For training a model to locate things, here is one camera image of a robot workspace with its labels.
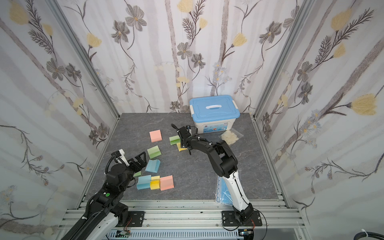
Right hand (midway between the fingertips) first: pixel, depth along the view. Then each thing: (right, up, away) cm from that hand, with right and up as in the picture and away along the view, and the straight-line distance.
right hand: (189, 138), depth 103 cm
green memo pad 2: (-23, -9, -7) cm, 26 cm away
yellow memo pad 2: (-20, -25, -17) cm, 36 cm away
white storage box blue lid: (+16, +16, -2) cm, 23 cm away
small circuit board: (-31, -44, -32) cm, 63 cm away
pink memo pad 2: (-13, -25, -17) cm, 33 cm away
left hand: (-25, -8, -24) cm, 36 cm away
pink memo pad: (-25, +1, +5) cm, 26 cm away
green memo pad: (-11, -2, +1) cm, 11 cm away
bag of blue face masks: (+19, -30, -22) cm, 42 cm away
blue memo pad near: (-26, -25, -16) cm, 40 cm away
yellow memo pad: (-7, -6, -2) cm, 10 cm away
